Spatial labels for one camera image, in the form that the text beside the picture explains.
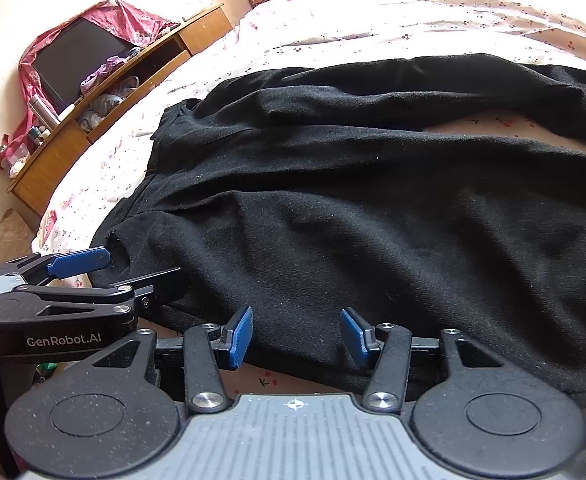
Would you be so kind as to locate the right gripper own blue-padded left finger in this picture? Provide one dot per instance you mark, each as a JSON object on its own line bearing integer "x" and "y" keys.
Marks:
{"x": 219, "y": 346}

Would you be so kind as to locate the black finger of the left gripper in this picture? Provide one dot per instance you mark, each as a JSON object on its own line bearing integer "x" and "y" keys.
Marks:
{"x": 150, "y": 291}

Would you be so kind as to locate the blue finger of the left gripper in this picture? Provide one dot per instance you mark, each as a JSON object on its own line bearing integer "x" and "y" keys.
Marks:
{"x": 75, "y": 263}

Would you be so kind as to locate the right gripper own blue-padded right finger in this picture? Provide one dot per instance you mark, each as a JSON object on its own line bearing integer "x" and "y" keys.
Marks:
{"x": 369, "y": 345}

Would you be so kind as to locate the black pants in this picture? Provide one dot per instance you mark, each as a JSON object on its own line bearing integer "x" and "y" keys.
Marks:
{"x": 430, "y": 193}

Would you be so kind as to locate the steel thermos bottle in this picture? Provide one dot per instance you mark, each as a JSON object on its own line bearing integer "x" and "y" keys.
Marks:
{"x": 47, "y": 117}

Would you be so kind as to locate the wooden tv cabinet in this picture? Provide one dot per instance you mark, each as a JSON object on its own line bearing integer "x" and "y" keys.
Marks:
{"x": 51, "y": 161}

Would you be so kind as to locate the black television screen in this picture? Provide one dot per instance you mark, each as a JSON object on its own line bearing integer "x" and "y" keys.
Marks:
{"x": 80, "y": 49}

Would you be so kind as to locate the pink cloth over television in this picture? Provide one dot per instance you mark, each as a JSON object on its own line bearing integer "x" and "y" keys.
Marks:
{"x": 123, "y": 20}

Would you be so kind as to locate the cherry print bed sheet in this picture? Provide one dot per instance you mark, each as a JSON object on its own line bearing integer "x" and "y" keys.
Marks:
{"x": 309, "y": 34}

